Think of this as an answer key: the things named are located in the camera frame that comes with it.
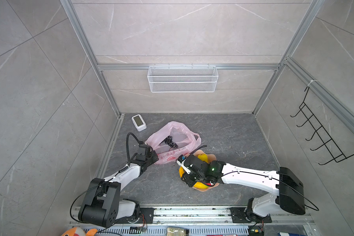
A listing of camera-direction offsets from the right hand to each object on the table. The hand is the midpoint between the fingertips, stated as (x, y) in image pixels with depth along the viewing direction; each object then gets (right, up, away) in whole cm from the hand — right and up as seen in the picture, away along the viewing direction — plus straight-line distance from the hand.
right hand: (183, 176), depth 77 cm
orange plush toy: (-47, -20, -13) cm, 53 cm away
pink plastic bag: (-7, +16, +24) cm, 30 cm away
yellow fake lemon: (+12, +9, +9) cm, 17 cm away
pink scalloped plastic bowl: (+18, +7, +12) cm, 23 cm away
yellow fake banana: (+6, 0, -10) cm, 12 cm away
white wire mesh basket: (0, +60, +23) cm, 65 cm away
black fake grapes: (-10, +16, +23) cm, 30 cm away
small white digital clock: (-33, +29, +31) cm, 54 cm away
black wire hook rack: (+63, +15, -19) cm, 67 cm away
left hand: (-18, +11, +14) cm, 25 cm away
